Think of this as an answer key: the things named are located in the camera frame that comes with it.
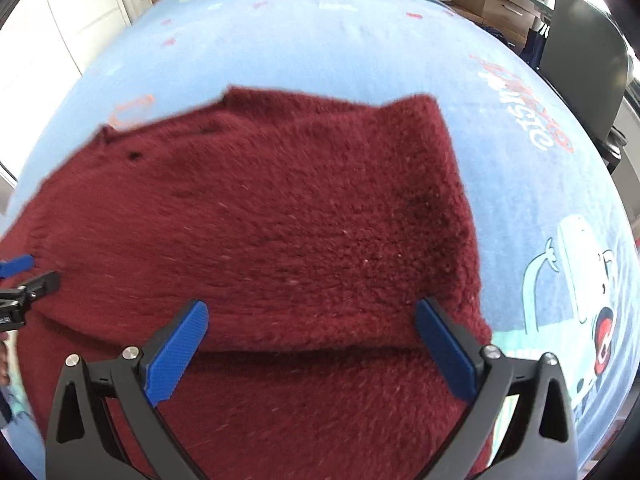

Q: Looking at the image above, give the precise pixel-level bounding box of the white wardrobe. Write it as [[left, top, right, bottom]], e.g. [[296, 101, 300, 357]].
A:
[[0, 0, 132, 126]]

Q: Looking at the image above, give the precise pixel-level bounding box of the dark red knit sweater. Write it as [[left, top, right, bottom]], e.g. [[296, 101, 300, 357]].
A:
[[1, 88, 490, 479]]

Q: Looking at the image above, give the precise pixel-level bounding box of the blue dinosaur bed sheet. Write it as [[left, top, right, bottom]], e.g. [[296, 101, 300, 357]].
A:
[[4, 0, 639, 464]]

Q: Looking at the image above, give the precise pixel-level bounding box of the person's left hand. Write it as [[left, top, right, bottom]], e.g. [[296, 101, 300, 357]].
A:
[[0, 339, 10, 386]]

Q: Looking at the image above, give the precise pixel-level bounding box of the dark grey chair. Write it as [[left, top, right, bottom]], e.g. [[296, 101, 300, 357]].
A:
[[539, 0, 631, 172]]

